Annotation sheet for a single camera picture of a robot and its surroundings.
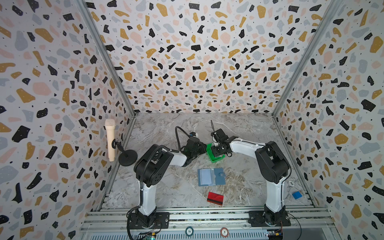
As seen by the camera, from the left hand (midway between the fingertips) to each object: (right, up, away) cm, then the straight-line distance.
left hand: (211, 145), depth 97 cm
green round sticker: (-12, -38, -25) cm, 47 cm away
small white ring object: (+46, -21, -9) cm, 52 cm away
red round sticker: (+5, -38, -25) cm, 46 cm away
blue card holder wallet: (-1, -18, -9) cm, 20 cm away
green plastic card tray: (-1, -5, -4) cm, 7 cm away
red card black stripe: (+1, -27, -16) cm, 31 cm away
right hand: (+4, -4, +3) cm, 6 cm away
